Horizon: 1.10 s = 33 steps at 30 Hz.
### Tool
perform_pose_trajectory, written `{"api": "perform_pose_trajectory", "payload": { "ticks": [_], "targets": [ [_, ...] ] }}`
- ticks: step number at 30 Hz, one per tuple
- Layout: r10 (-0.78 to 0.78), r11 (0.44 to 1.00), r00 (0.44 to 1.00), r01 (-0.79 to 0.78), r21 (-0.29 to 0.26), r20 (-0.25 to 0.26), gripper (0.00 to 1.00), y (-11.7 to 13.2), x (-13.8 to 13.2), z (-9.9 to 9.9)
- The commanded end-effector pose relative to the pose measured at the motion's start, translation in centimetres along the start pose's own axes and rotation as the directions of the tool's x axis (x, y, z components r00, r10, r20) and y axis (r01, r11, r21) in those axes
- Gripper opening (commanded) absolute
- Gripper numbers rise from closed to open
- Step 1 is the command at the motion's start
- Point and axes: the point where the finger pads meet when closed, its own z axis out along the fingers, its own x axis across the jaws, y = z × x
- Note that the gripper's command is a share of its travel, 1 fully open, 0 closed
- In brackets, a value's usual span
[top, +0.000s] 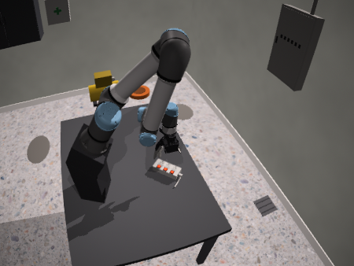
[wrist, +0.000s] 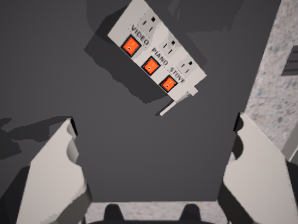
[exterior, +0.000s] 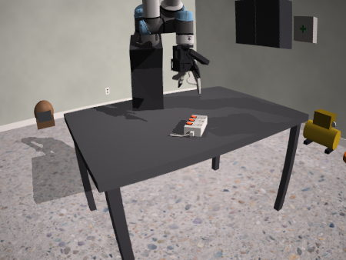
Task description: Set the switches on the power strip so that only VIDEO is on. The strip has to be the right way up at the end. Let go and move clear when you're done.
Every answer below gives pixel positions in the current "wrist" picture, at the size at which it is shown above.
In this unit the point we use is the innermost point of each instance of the white power strip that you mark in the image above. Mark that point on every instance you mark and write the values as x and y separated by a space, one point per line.
148 42

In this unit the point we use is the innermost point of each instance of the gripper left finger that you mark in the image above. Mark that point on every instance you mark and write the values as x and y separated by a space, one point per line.
51 189

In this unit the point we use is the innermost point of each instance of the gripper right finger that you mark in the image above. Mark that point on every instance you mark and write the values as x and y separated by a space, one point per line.
261 185

